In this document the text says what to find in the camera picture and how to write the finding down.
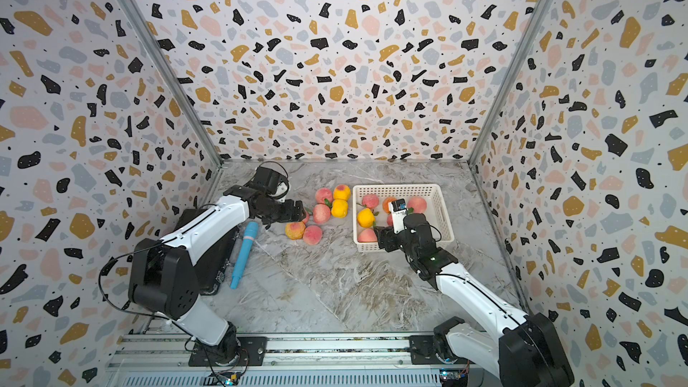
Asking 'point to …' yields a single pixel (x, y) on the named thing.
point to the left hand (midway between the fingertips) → (296, 213)
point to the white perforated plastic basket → (436, 211)
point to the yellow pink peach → (295, 230)
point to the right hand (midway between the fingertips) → (385, 225)
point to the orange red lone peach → (385, 203)
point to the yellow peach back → (341, 192)
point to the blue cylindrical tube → (250, 232)
